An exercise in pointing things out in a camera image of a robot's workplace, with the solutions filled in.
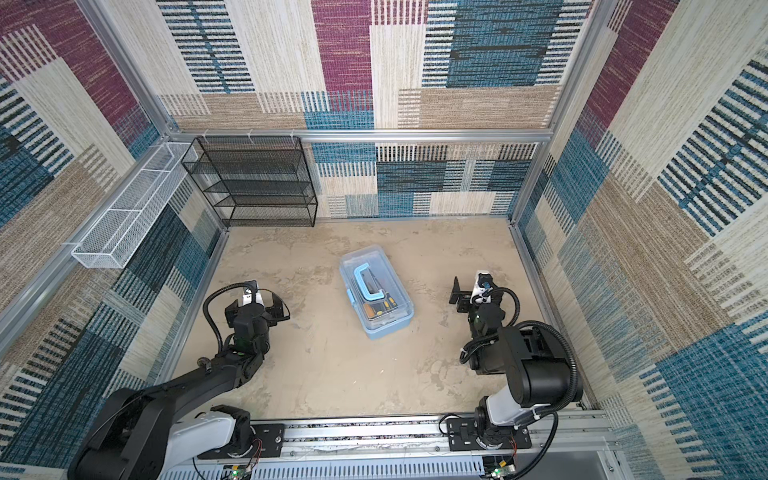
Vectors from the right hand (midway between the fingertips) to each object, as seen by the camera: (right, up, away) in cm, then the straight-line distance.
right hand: (472, 281), depth 90 cm
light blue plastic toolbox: (-28, -3, -2) cm, 29 cm away
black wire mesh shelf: (-74, +34, +21) cm, 84 cm away
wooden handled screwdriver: (-31, -8, -5) cm, 32 cm away
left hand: (-63, -4, -4) cm, 63 cm away
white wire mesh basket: (-89, +11, -20) cm, 92 cm away
